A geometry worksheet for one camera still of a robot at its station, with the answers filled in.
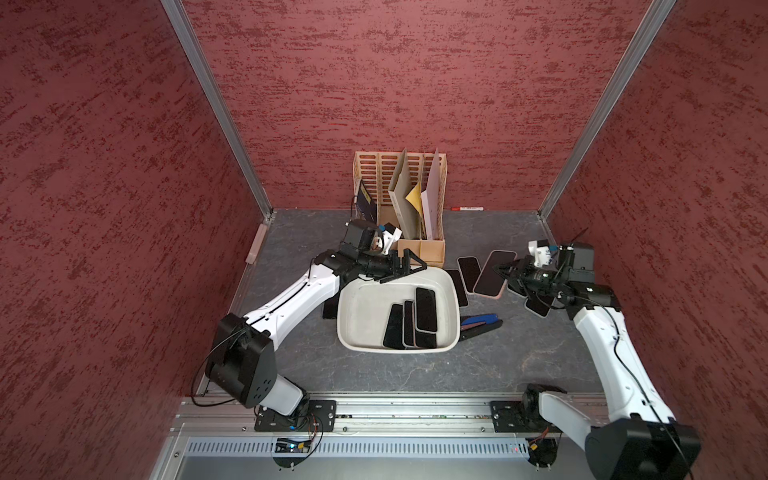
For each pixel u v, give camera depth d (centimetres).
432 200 109
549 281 63
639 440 37
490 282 75
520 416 73
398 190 88
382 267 68
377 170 107
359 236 62
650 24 73
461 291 90
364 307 93
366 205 112
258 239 110
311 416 73
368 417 75
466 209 122
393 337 86
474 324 88
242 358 42
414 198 89
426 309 94
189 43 76
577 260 58
